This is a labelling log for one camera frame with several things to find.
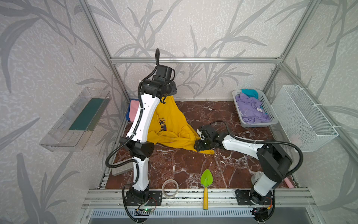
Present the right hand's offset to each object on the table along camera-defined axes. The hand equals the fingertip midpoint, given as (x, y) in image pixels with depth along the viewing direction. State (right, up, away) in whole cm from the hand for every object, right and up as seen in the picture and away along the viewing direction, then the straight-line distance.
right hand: (196, 142), depth 90 cm
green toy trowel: (+5, -18, -11) cm, 22 cm away
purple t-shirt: (+44, +22, +19) cm, 52 cm away
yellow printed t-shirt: (-17, +10, +1) cm, 20 cm away
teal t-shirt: (+45, +35, +23) cm, 62 cm away
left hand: (-13, +35, -12) cm, 39 cm away
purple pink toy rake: (+52, -20, -12) cm, 57 cm away
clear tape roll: (-19, -22, -13) cm, 32 cm away
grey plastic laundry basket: (+44, +11, +9) cm, 46 cm away
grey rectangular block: (-44, -14, -9) cm, 47 cm away
